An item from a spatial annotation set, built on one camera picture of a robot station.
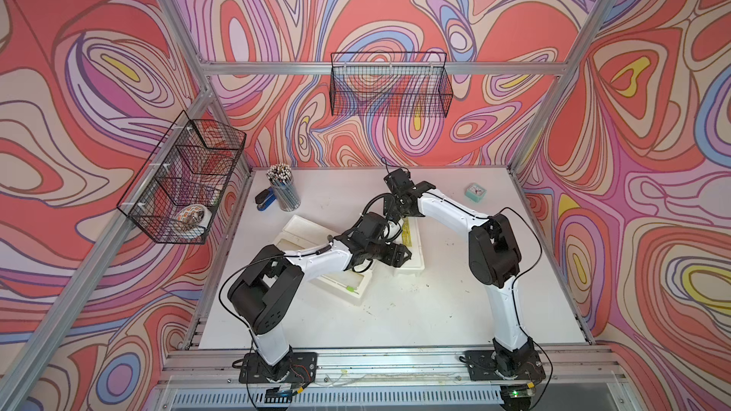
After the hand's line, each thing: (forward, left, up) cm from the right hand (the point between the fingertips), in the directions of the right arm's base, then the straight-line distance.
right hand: (402, 213), depth 98 cm
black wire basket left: (-10, +63, +23) cm, 68 cm away
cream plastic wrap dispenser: (-9, +36, +2) cm, 37 cm away
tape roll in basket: (-17, +56, +23) cm, 63 cm away
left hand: (-17, +1, +1) cm, 17 cm away
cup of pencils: (+7, +40, +12) cm, 43 cm away
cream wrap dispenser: (-12, -1, +3) cm, 12 cm away
